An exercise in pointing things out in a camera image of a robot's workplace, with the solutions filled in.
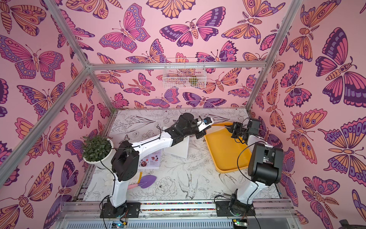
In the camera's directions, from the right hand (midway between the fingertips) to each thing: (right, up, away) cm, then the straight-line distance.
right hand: (227, 122), depth 91 cm
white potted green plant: (-75, -15, -14) cm, 78 cm away
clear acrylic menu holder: (-29, -16, -4) cm, 33 cm away
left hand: (-11, -1, -10) cm, 15 cm away
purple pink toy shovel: (-50, -34, -8) cm, 61 cm away
